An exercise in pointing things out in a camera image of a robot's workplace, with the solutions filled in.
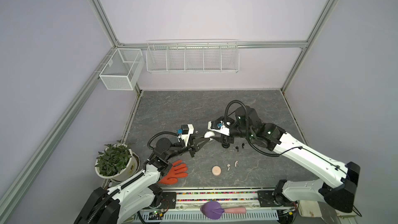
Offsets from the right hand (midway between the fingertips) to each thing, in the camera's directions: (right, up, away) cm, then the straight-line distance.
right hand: (213, 127), depth 69 cm
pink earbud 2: (+14, -21, +16) cm, 30 cm away
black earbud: (+15, -15, +22) cm, 31 cm away
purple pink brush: (0, -38, 0) cm, 38 cm away
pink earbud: (+9, -23, +15) cm, 29 cm away
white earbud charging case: (-2, -3, -2) cm, 4 cm away
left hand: (-2, -5, -1) cm, 6 cm away
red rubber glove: (-19, -25, +14) cm, 34 cm away
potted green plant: (-44, -16, 0) cm, 47 cm away
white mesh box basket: (-58, +34, +34) cm, 75 cm away
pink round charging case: (+2, -25, +12) cm, 28 cm away
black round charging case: (+8, -14, +22) cm, 27 cm away
